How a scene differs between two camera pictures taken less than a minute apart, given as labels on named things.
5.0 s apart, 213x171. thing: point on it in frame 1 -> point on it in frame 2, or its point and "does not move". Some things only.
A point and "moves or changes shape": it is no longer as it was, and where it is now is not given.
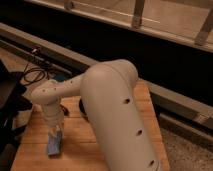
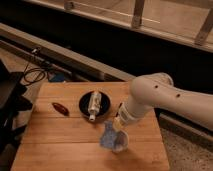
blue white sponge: x=54 y=143 moves or changes shape
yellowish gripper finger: x=57 y=132 -> x=117 y=124
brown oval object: x=65 y=110 does not move
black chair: x=12 y=102 does not move
